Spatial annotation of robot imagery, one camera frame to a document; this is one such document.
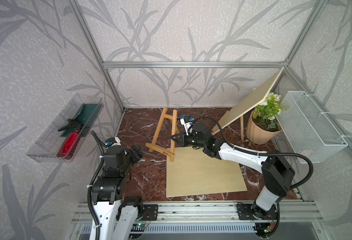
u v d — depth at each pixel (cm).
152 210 74
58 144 62
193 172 87
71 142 59
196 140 67
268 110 82
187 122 72
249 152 51
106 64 94
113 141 58
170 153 75
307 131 65
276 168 51
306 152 71
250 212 72
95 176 47
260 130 86
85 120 67
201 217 73
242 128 94
